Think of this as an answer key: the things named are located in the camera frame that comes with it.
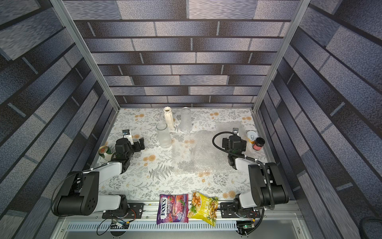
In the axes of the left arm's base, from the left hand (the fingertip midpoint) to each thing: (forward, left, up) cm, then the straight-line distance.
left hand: (136, 137), depth 91 cm
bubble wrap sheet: (-6, -51, +11) cm, 52 cm away
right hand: (+2, -63, -1) cm, 63 cm away
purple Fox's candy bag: (-37, -27, -7) cm, 46 cm away
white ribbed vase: (+14, -20, +4) cm, 25 cm away
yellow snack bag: (-37, -42, -5) cm, 56 cm away
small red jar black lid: (-2, -78, -2) cm, 78 cm away
